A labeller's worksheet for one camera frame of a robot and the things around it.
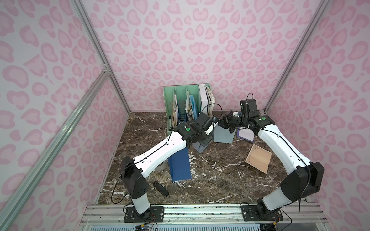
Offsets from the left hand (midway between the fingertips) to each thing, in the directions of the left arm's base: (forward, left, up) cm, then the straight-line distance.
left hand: (207, 132), depth 77 cm
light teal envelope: (+14, -14, -23) cm, 30 cm away
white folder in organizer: (+26, 0, +2) cm, 26 cm away
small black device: (-23, +25, -22) cm, 40 cm away
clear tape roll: (-10, +26, -22) cm, 35 cm away
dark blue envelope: (-8, +16, -24) cm, 30 cm away
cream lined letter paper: (-4, -36, -23) cm, 43 cm away
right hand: (+3, -2, +6) cm, 7 cm away
